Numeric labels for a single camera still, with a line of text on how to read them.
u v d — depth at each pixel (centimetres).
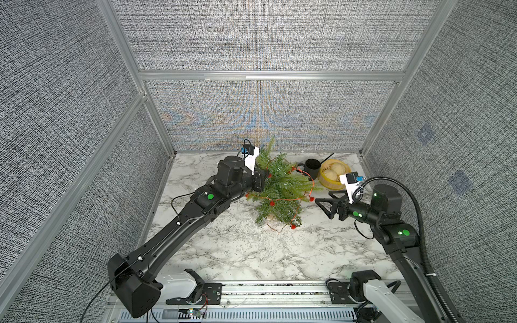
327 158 98
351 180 60
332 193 72
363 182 58
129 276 38
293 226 75
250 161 60
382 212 52
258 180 60
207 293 73
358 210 59
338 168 105
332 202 60
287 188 69
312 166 103
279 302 73
